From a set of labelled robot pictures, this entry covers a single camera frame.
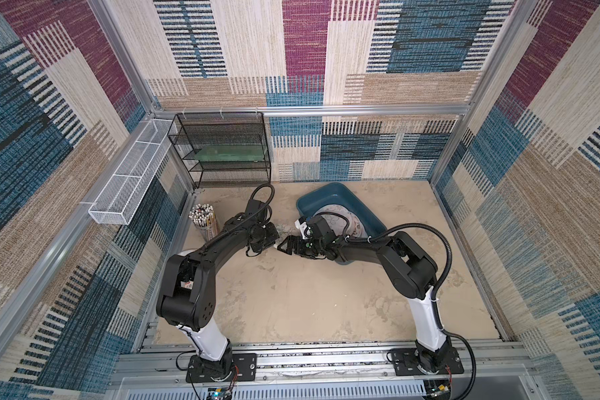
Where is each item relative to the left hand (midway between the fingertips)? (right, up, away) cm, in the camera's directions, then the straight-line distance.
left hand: (279, 239), depth 93 cm
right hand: (+4, -5, +2) cm, 6 cm away
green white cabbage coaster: (+1, 0, -6) cm, 6 cm away
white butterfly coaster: (+30, +3, +9) cm, 32 cm away
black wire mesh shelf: (-25, +37, +15) cm, 47 cm away
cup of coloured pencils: (-25, +9, -6) cm, 28 cm away
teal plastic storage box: (+24, +17, +19) cm, 35 cm away
